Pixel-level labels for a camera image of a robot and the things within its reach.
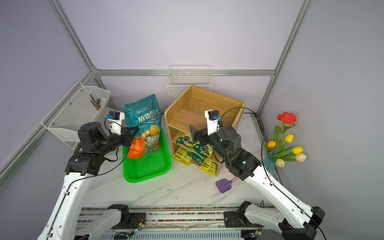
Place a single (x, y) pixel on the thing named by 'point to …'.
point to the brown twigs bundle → (96, 104)
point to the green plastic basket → (153, 165)
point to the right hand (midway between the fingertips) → (200, 125)
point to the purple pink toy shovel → (224, 185)
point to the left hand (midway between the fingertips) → (136, 128)
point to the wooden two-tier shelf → (189, 109)
